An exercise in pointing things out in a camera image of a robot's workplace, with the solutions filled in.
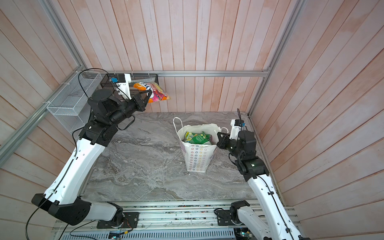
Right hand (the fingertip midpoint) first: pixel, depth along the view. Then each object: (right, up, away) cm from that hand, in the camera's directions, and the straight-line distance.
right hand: (217, 133), depth 72 cm
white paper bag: (-9, -13, +6) cm, 17 cm away
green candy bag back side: (-8, -3, +12) cm, 15 cm away
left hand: (-29, +16, -12) cm, 35 cm away
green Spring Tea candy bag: (-13, -3, +13) cm, 19 cm away
